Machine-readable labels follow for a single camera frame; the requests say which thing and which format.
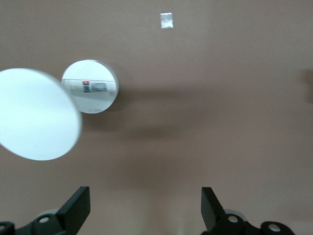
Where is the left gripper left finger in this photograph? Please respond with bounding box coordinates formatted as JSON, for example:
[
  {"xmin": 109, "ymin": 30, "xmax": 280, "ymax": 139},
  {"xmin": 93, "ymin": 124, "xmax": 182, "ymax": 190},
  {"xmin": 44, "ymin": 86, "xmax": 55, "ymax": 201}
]
[{"xmin": 14, "ymin": 186, "xmax": 91, "ymax": 235}]

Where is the clear tape patch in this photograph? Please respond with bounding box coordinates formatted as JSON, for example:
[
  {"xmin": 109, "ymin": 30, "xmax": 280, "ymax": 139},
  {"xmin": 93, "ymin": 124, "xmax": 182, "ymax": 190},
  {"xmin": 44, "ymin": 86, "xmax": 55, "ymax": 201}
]
[{"xmin": 159, "ymin": 12, "xmax": 175, "ymax": 29}]

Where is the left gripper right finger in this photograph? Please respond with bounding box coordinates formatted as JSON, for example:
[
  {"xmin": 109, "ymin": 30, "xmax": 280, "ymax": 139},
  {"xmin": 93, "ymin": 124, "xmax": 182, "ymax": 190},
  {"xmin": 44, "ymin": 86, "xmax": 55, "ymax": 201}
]
[{"xmin": 201, "ymin": 187, "xmax": 260, "ymax": 235}]

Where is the brown table cover sheet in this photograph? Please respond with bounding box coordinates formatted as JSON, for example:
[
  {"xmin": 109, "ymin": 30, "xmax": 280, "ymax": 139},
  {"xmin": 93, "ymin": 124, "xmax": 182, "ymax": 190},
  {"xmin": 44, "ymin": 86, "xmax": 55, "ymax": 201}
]
[{"xmin": 0, "ymin": 0, "xmax": 313, "ymax": 235}]

